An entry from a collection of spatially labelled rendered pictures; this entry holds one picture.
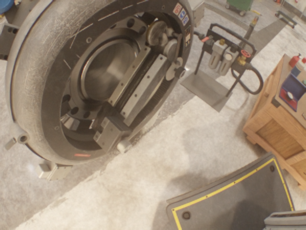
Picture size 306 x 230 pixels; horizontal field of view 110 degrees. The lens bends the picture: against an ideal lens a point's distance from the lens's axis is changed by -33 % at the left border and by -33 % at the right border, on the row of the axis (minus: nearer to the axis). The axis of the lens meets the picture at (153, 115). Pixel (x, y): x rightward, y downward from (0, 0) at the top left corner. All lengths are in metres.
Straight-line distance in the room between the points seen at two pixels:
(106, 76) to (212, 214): 0.80
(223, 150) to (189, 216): 0.64
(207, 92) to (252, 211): 1.00
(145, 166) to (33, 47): 0.92
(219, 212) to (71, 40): 0.79
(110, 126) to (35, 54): 0.32
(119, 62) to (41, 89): 0.50
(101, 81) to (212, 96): 0.96
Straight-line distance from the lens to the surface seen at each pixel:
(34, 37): 0.30
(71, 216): 1.13
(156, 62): 0.54
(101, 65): 0.82
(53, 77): 0.32
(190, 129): 1.17
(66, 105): 0.55
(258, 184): 0.91
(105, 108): 0.60
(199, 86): 1.43
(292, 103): 1.14
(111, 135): 0.51
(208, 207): 0.75
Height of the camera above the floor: 1.02
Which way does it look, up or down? 60 degrees down
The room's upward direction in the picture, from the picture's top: 6 degrees clockwise
